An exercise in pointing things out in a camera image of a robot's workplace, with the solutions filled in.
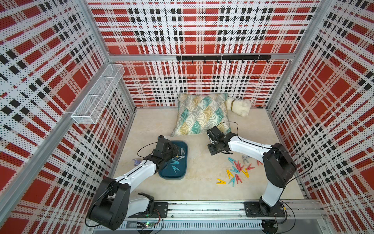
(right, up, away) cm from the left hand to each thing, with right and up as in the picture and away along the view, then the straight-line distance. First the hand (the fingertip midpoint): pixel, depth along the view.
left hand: (179, 148), depth 90 cm
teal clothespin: (-2, -9, 0) cm, 9 cm away
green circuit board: (-14, -33, -20) cm, 41 cm away
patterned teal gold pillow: (+12, +22, +6) cm, 26 cm away
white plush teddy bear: (+46, +28, +21) cm, 58 cm away
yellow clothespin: (+31, -15, -4) cm, 34 cm away
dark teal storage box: (-7, -13, -4) cm, 15 cm away
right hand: (+23, 0, +1) cm, 23 cm away
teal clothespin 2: (-2, -12, -3) cm, 12 cm away
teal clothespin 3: (+34, -8, +1) cm, 34 cm away
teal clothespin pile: (+34, -12, -3) cm, 37 cm away
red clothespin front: (+36, -16, -6) cm, 40 cm away
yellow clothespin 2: (+41, -14, -4) cm, 43 cm away
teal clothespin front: (+32, -17, -7) cm, 37 cm away
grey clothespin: (+2, -2, +5) cm, 5 cm away
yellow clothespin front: (+25, -18, -8) cm, 32 cm away
